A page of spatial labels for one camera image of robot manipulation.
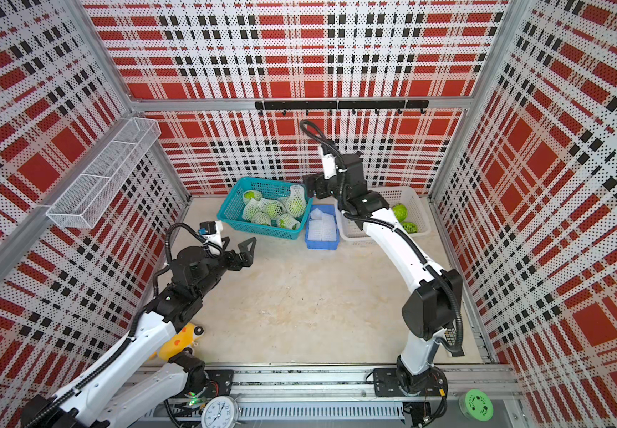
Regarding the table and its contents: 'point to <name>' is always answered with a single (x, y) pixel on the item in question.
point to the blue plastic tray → (323, 244)
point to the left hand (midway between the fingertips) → (245, 238)
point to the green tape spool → (476, 405)
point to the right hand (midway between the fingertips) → (321, 173)
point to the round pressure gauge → (220, 412)
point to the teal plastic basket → (230, 215)
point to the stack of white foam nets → (322, 226)
